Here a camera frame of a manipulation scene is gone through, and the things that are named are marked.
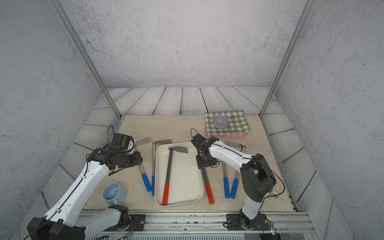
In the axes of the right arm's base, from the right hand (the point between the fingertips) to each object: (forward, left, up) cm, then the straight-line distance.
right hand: (205, 165), depth 86 cm
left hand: (-2, +32, +10) cm, 34 cm away
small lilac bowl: (+37, -12, -4) cm, 39 cm away
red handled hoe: (+12, +15, -4) cm, 20 cm away
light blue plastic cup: (-15, +49, -4) cm, 51 cm away
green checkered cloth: (+38, -26, -7) cm, 46 cm away
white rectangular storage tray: (-8, +11, -7) cm, 15 cm away
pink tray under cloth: (+27, -28, -7) cm, 40 cm away
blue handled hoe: (-11, -12, -6) cm, 17 cm away
